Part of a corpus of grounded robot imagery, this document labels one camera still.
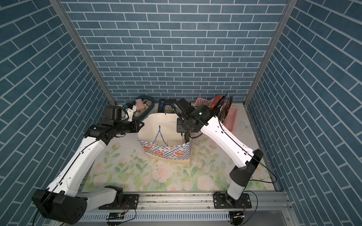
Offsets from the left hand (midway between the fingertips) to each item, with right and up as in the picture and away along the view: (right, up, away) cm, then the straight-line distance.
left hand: (147, 123), depth 75 cm
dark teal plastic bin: (-11, +8, +34) cm, 37 cm away
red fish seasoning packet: (+42, +15, +24) cm, 51 cm away
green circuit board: (-15, -48, -3) cm, 51 cm away
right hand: (+19, -2, -3) cm, 20 cm away
